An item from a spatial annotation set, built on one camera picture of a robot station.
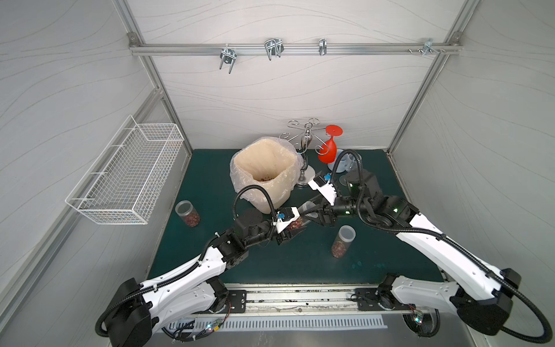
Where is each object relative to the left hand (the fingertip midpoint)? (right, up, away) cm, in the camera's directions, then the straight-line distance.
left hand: (297, 218), depth 69 cm
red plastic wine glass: (+17, +24, +35) cm, 46 cm away
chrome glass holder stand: (+6, +31, +19) cm, 37 cm away
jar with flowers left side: (-44, 0, +17) cm, 48 cm away
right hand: (+2, +4, -4) cm, 6 cm away
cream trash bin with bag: (-9, +19, +28) cm, 34 cm away
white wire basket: (-56, +12, 0) cm, 57 cm away
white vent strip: (-5, -36, +2) cm, 36 cm away
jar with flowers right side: (+17, -7, +3) cm, 18 cm away
